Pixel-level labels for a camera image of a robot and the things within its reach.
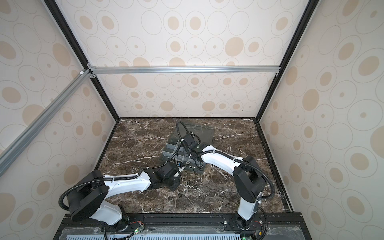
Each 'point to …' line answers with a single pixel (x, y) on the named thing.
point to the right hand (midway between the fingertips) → (190, 151)
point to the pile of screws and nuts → (191, 188)
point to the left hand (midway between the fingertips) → (182, 180)
